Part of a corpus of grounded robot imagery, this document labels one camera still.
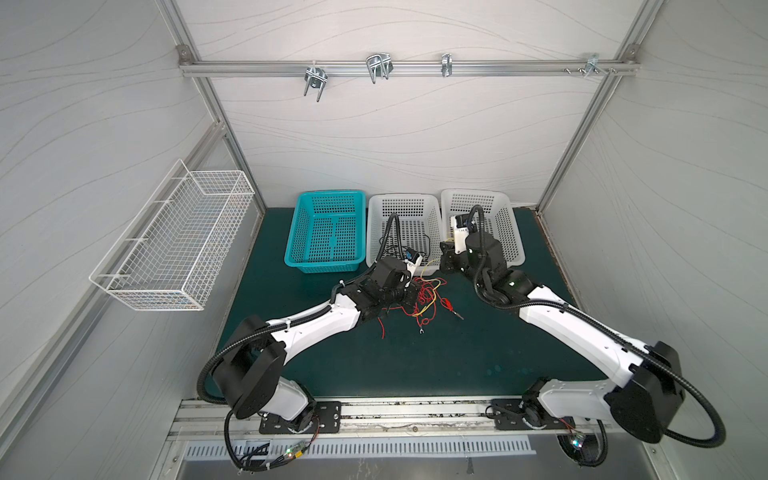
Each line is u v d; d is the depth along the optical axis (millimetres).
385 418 749
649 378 396
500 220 1113
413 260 723
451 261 686
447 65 779
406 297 731
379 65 765
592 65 765
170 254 684
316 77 788
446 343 923
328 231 1145
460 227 662
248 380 420
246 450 716
